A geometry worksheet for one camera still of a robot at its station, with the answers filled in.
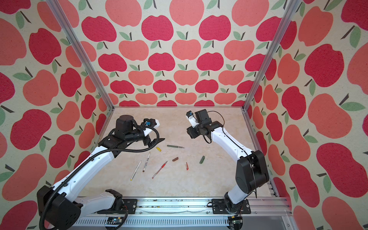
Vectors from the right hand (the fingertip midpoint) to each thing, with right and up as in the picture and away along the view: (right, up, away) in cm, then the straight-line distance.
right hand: (194, 128), depth 88 cm
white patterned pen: (-31, -22, +2) cm, 39 cm away
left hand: (-18, 0, -14) cm, 23 cm away
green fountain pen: (-11, -13, +9) cm, 19 cm away
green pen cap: (+5, -20, +3) cm, 21 cm away
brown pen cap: (-12, -21, +4) cm, 24 cm away
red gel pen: (-22, -26, 0) cm, 34 cm away
